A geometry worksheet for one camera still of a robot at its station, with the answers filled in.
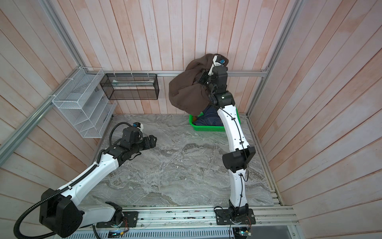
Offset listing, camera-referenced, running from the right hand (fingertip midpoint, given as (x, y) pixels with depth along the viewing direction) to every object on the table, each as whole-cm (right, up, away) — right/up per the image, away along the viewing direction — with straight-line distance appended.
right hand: (199, 69), depth 75 cm
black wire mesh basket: (-47, 0, +30) cm, 56 cm away
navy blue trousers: (+10, -22, +36) cm, 43 cm away
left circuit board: (-41, -81, -4) cm, 91 cm away
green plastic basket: (+10, -30, +31) cm, 44 cm away
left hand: (-27, -38, +8) cm, 47 cm away
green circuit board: (+20, -81, -3) cm, 84 cm away
